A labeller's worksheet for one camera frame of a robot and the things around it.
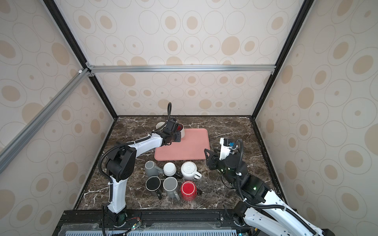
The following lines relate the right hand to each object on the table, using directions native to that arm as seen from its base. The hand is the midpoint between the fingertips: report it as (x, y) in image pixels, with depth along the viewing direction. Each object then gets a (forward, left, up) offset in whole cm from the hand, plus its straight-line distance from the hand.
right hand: (209, 150), depth 67 cm
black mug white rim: (-8, +29, -18) cm, 35 cm away
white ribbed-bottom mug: (0, +10, -20) cm, 23 cm away
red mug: (-11, +10, -21) cm, 26 cm away
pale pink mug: (+33, +31, -18) cm, 48 cm away
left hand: (+25, +15, -18) cm, 34 cm away
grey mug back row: (0, +31, -19) cm, 36 cm away
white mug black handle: (0, +21, -19) cm, 28 cm away
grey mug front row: (-9, +20, -18) cm, 28 cm away
